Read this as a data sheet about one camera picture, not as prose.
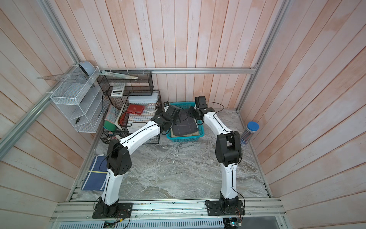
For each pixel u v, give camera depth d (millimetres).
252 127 850
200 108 759
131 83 1069
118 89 979
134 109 903
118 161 520
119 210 723
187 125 1038
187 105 1143
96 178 840
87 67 833
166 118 693
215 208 730
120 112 1002
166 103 798
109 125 1010
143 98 954
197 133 983
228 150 559
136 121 862
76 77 858
